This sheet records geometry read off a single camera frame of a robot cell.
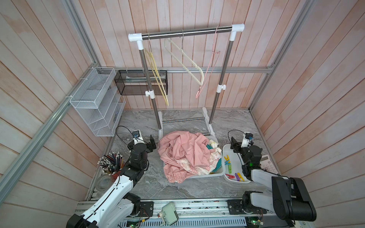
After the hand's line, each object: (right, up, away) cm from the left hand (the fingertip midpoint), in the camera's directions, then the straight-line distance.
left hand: (144, 138), depth 81 cm
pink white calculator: (+75, -17, +7) cm, 78 cm away
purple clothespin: (+55, -23, +3) cm, 60 cm away
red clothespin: (+51, -23, +3) cm, 56 cm away
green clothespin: (+52, -19, +5) cm, 56 cm away
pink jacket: (+27, -4, -5) cm, 28 cm away
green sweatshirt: (+43, -15, -1) cm, 46 cm away
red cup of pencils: (-14, -12, -10) cm, 21 cm away
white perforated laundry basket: (+44, -18, -3) cm, 48 cm away
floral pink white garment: (+32, -16, -6) cm, 36 cm away
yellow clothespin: (+52, -14, +10) cm, 55 cm away
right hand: (+58, +1, +8) cm, 59 cm away
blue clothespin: (+51, -16, +8) cm, 54 cm away
